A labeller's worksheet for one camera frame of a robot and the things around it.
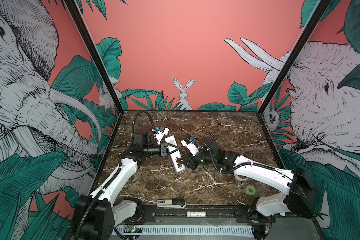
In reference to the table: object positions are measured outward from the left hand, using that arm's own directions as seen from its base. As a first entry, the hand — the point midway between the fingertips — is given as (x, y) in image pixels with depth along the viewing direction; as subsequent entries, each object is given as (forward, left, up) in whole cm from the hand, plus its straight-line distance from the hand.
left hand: (177, 148), depth 71 cm
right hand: (-4, 0, -3) cm, 5 cm away
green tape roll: (-15, -42, -23) cm, 50 cm away
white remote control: (-2, +1, -2) cm, 4 cm away
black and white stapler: (-20, +2, -22) cm, 30 cm away
